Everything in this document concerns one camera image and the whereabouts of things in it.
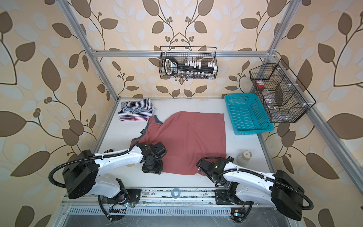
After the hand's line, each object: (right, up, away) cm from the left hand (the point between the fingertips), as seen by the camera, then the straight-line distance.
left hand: (160, 172), depth 81 cm
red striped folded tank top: (-23, +30, +22) cm, 44 cm away
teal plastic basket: (+63, +33, +29) cm, 77 cm away
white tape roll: (+48, +8, -2) cm, 49 cm away
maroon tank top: (+17, +18, +17) cm, 30 cm away
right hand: (+34, -4, -1) cm, 34 cm away
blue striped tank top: (-20, +38, +25) cm, 50 cm away
